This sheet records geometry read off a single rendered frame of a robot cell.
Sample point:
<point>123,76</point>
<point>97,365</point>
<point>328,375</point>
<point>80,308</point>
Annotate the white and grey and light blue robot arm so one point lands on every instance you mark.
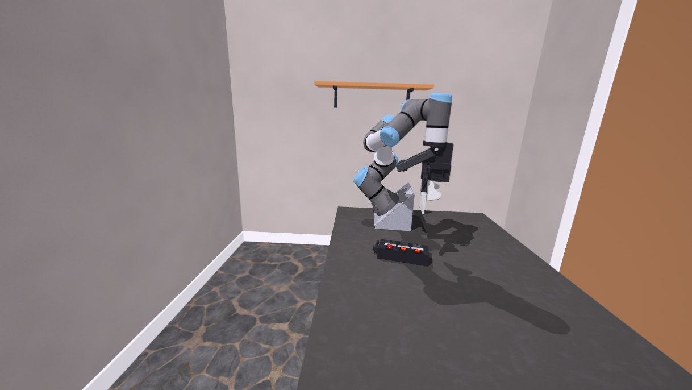
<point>388,132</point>

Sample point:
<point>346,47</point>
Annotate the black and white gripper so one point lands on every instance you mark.
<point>437,168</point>

